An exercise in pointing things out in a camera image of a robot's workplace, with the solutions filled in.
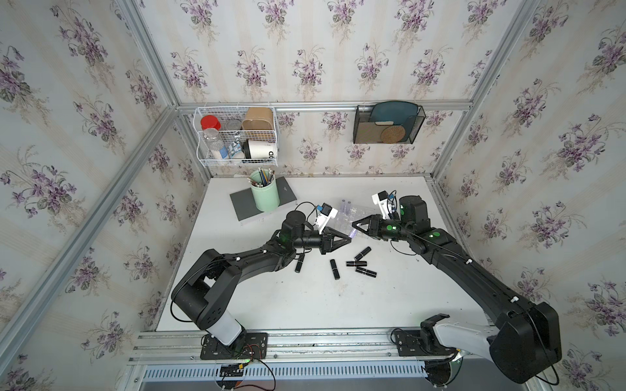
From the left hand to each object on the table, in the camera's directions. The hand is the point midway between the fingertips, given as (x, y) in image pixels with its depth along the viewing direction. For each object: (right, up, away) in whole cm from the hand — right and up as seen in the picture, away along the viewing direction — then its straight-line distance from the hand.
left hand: (353, 246), depth 74 cm
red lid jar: (-52, +44, +17) cm, 71 cm away
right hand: (+1, +6, +1) cm, 7 cm away
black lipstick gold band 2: (+4, -9, +15) cm, 18 cm away
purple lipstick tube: (0, +12, +27) cm, 29 cm away
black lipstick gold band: (+7, -6, +18) cm, 21 cm away
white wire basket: (-42, +39, +19) cm, 61 cm away
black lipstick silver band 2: (-4, -11, +14) cm, 19 cm away
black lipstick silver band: (-18, -10, +16) cm, 26 cm away
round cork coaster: (+20, +41, +23) cm, 52 cm away
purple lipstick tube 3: (0, +4, +1) cm, 4 cm away
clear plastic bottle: (-50, +35, +16) cm, 63 cm away
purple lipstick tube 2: (+3, +11, +27) cm, 29 cm away
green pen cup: (-31, +18, +17) cm, 40 cm away
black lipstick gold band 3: (+7, -12, +14) cm, 19 cm away
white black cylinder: (-34, +34, +20) cm, 52 cm away
